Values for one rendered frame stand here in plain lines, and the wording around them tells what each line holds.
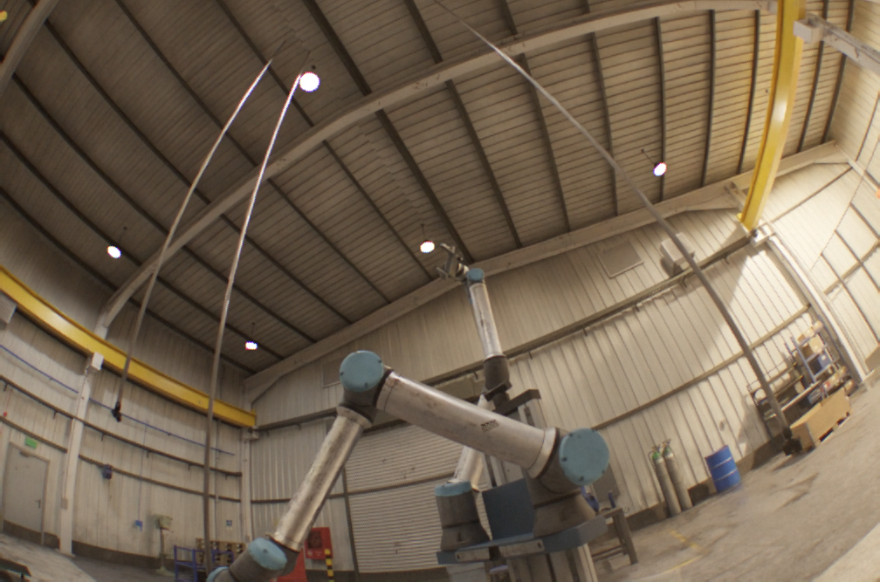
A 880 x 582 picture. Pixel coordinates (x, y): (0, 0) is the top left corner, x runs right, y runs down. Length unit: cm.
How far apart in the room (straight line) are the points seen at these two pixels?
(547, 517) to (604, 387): 805
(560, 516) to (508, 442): 30
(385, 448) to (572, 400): 500
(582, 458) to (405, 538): 918
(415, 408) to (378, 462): 950
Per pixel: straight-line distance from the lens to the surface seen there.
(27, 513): 1093
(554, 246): 1074
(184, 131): 848
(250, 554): 95
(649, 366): 930
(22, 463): 1088
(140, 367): 1179
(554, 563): 148
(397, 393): 94
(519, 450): 95
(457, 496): 146
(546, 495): 113
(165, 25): 802
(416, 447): 990
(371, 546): 1054
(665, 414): 910
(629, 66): 870
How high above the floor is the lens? 136
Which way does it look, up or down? 42 degrees up
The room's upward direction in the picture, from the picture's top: 14 degrees counter-clockwise
